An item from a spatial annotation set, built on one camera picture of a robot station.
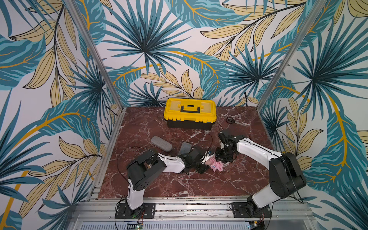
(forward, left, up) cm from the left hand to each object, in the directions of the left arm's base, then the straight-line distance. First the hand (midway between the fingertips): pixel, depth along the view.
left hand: (205, 163), depth 90 cm
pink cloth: (-3, -4, +6) cm, 8 cm away
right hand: (+1, -7, +3) cm, 8 cm away
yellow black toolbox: (+27, +10, +16) cm, 33 cm away
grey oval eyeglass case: (+12, +29, +3) cm, 31 cm away
